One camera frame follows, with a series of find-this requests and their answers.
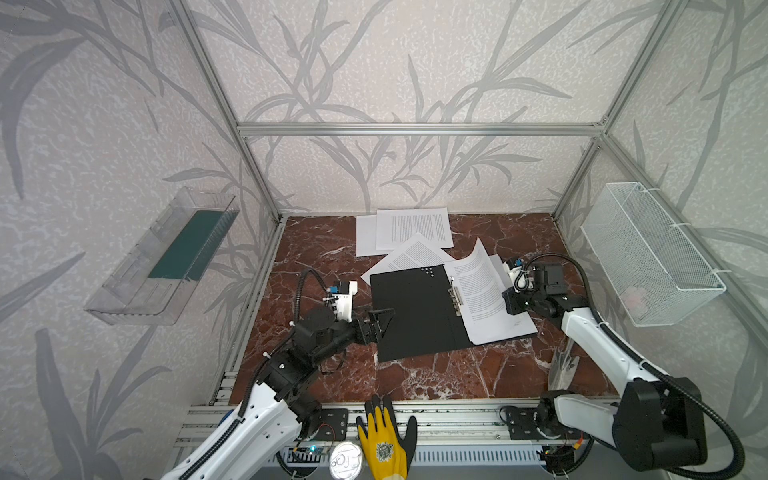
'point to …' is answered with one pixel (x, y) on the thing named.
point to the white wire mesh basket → (656, 273)
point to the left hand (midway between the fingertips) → (387, 305)
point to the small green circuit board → (306, 454)
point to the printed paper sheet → (479, 283)
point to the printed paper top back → (395, 227)
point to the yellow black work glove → (390, 456)
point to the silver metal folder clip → (455, 297)
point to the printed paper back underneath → (366, 237)
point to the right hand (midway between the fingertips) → (506, 284)
